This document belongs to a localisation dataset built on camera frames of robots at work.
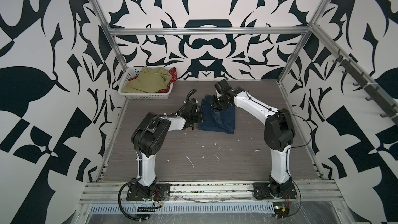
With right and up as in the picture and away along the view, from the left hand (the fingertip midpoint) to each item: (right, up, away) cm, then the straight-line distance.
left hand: (204, 113), depth 98 cm
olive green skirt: (-38, +22, +12) cm, 45 cm away
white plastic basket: (-52, +28, +17) cm, 61 cm away
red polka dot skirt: (-21, +27, +10) cm, 36 cm away
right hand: (+4, +6, -6) cm, 9 cm away
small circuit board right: (+34, -41, -27) cm, 60 cm away
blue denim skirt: (+5, -3, -10) cm, 11 cm away
